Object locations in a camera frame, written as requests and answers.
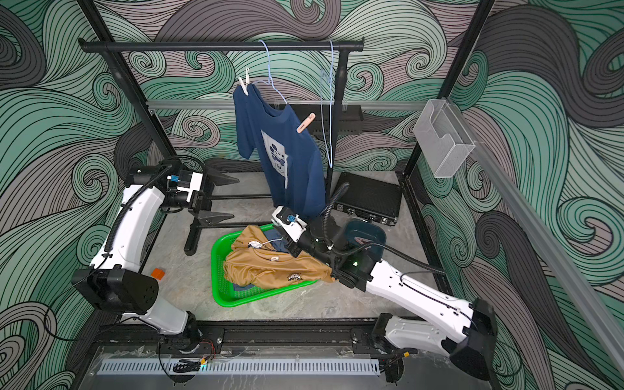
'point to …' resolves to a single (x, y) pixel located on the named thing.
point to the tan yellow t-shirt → (255, 262)
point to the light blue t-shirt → (278, 246)
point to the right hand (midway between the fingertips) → (275, 221)
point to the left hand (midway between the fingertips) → (236, 195)
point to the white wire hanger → (258, 245)
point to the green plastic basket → (224, 291)
